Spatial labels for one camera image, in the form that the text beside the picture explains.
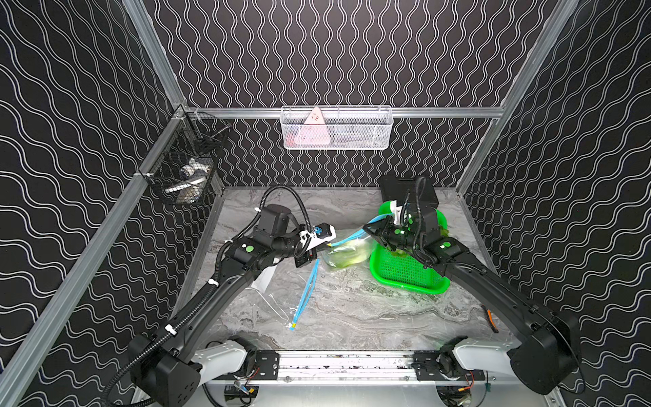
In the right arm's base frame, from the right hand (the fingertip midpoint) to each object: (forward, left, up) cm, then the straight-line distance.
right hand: (363, 225), depth 76 cm
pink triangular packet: (+33, +16, +11) cm, 39 cm away
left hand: (-6, +11, +2) cm, 13 cm away
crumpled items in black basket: (+19, +57, +4) cm, 60 cm away
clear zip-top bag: (-2, +1, -4) cm, 5 cm away
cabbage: (0, +5, -18) cm, 19 cm away
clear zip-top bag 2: (-9, +26, -25) cm, 37 cm away
